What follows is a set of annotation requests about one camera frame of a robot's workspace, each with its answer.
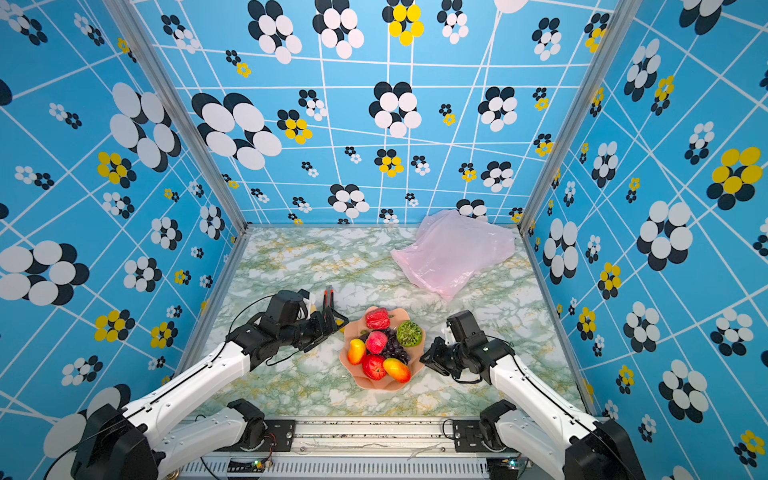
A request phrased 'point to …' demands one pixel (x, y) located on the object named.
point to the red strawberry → (377, 318)
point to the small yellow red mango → (356, 350)
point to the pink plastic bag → (449, 245)
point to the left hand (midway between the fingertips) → (342, 326)
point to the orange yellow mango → (397, 369)
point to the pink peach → (376, 342)
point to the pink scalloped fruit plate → (358, 329)
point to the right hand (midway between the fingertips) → (423, 360)
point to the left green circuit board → (246, 465)
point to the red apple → (373, 367)
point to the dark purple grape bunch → (393, 347)
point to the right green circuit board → (503, 468)
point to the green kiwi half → (409, 333)
